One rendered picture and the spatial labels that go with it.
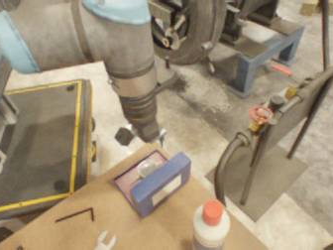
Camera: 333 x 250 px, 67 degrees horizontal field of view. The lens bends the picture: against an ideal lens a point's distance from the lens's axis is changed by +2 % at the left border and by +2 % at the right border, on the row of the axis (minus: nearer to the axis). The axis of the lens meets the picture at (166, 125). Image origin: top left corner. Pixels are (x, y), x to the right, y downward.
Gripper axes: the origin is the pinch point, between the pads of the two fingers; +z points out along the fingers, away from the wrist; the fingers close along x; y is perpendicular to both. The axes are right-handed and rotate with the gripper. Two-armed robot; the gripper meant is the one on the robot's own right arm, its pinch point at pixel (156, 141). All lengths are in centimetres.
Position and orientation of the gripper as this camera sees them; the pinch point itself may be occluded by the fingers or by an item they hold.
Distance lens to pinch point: 64.0
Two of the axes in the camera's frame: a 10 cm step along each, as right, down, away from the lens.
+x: 6.4, 5.4, -5.5
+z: 0.7, 6.6, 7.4
